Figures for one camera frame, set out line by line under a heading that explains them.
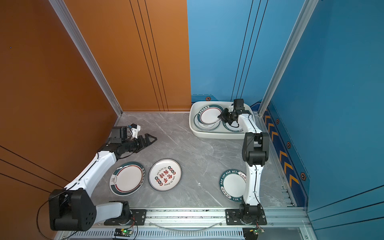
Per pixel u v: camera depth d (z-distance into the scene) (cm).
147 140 74
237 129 105
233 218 72
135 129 77
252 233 70
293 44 81
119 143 65
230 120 89
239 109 83
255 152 59
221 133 104
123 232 71
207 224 72
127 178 88
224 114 92
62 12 71
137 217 73
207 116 106
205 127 106
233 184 88
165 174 87
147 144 73
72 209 40
